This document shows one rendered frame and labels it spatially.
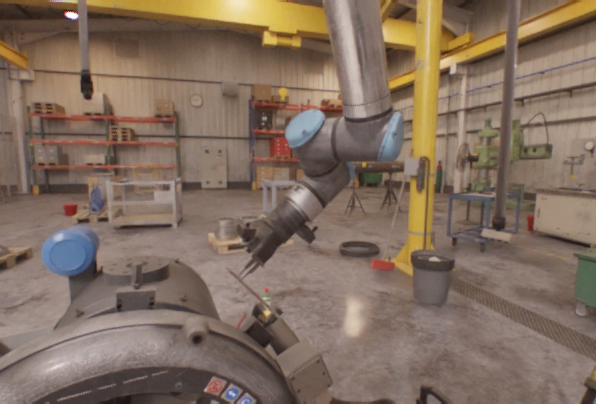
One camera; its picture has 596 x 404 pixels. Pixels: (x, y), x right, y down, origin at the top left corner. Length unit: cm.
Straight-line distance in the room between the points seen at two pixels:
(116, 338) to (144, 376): 9
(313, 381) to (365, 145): 56
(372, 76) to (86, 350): 67
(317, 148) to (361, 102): 13
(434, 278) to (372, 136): 267
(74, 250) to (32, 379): 72
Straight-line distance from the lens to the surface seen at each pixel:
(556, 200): 688
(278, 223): 70
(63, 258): 139
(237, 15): 1217
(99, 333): 72
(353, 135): 61
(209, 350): 71
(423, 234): 410
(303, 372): 84
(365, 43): 55
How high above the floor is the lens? 128
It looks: 7 degrees down
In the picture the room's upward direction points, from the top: straight up
